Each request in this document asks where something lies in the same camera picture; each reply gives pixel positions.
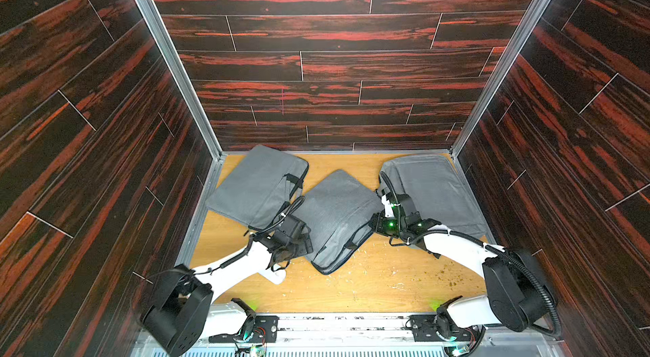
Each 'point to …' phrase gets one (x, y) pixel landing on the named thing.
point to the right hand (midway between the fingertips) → (372, 221)
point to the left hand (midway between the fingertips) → (305, 247)
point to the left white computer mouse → (277, 277)
